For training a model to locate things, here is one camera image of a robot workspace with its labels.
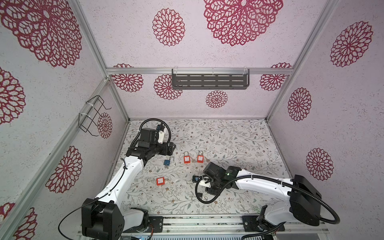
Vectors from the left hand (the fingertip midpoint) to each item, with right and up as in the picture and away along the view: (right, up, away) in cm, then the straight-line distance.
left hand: (168, 147), depth 82 cm
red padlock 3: (-5, -20, +5) cm, 22 cm away
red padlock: (+19, -9, +15) cm, 25 cm away
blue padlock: (-3, -11, +12) cm, 17 cm away
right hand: (+21, -20, -2) cm, 29 cm away
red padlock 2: (+10, -9, +15) cm, 20 cm away
